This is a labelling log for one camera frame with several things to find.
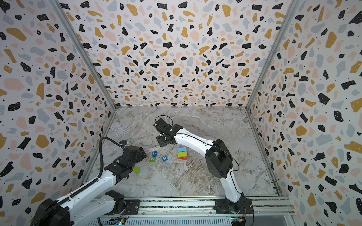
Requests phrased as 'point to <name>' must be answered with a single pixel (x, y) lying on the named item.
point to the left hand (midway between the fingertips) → (137, 150)
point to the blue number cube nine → (165, 158)
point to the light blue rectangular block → (182, 149)
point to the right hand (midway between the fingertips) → (160, 137)
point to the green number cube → (152, 159)
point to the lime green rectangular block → (182, 154)
